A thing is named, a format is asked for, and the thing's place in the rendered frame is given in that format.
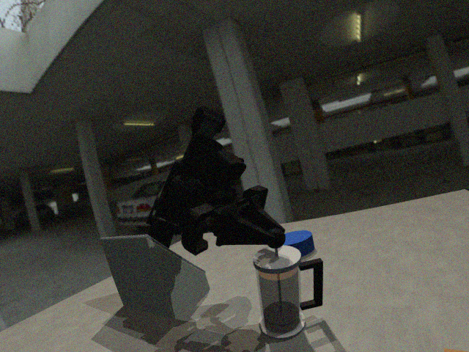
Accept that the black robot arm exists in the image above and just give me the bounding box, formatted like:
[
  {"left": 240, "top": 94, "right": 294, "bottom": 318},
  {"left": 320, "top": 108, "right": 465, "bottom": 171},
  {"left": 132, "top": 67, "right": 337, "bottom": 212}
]
[{"left": 147, "top": 105, "right": 246, "bottom": 248}]

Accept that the french press with black handle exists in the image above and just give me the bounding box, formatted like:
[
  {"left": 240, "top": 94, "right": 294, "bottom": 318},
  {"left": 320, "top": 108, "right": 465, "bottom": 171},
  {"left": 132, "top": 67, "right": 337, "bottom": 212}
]
[{"left": 253, "top": 228, "right": 323, "bottom": 340}]

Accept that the blue short cylinder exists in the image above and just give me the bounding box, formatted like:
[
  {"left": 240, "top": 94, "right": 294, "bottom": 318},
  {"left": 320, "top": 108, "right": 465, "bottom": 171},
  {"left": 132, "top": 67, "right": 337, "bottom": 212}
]
[{"left": 283, "top": 230, "right": 314, "bottom": 257}]

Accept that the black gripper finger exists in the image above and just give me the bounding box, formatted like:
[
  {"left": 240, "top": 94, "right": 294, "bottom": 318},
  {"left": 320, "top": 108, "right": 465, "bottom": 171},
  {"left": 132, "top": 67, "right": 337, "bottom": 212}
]
[
  {"left": 246, "top": 194, "right": 285, "bottom": 233},
  {"left": 216, "top": 205, "right": 276, "bottom": 246}
]

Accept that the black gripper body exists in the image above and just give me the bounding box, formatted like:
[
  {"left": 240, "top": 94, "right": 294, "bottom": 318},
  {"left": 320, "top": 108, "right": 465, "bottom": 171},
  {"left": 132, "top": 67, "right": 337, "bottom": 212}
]
[{"left": 181, "top": 185, "right": 268, "bottom": 256}]

